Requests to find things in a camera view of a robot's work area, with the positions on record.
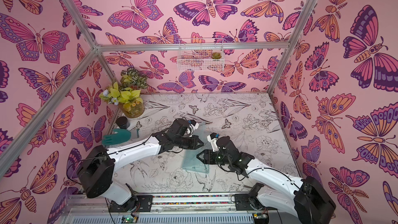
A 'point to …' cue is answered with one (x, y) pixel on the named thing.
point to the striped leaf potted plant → (131, 78)
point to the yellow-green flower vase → (129, 103)
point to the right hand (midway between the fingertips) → (200, 155)
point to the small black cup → (123, 122)
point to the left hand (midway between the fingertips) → (205, 144)
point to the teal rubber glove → (123, 135)
